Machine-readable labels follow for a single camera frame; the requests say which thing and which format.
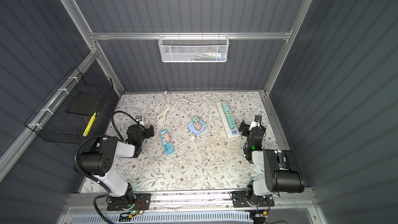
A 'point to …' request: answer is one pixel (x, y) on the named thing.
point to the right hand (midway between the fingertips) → (254, 123)
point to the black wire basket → (68, 112)
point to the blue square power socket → (191, 128)
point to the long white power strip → (230, 132)
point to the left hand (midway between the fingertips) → (143, 125)
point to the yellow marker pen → (88, 126)
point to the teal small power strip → (168, 146)
